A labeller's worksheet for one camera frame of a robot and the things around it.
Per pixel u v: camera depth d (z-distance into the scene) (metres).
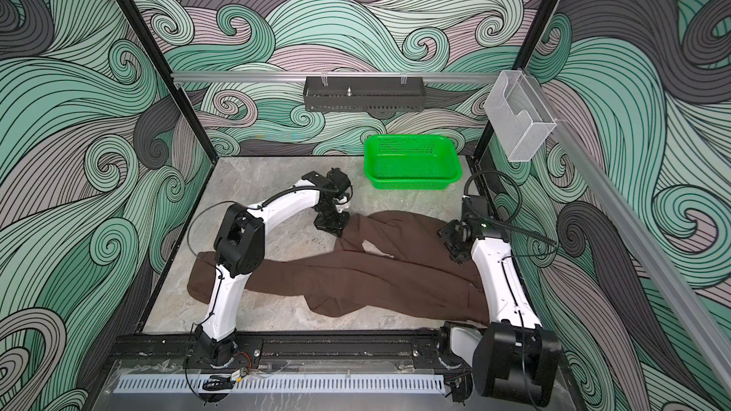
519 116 0.78
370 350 0.74
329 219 0.80
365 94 0.96
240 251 0.55
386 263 0.87
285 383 0.70
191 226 1.09
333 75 0.94
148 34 0.84
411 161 1.22
